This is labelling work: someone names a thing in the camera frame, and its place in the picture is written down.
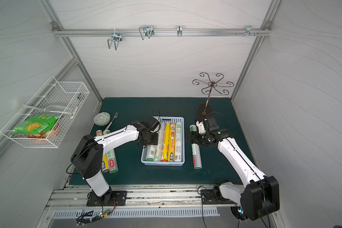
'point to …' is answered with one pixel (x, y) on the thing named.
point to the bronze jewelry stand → (204, 111)
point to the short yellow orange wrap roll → (165, 152)
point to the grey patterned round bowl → (102, 119)
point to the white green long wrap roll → (178, 142)
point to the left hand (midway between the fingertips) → (156, 142)
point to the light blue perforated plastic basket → (167, 119)
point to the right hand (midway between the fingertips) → (192, 139)
